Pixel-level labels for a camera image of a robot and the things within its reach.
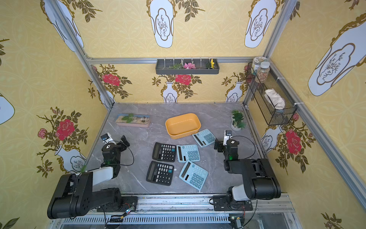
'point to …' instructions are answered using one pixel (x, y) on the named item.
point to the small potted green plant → (238, 118)
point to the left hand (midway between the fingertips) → (111, 140)
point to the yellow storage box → (183, 125)
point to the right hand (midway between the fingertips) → (227, 138)
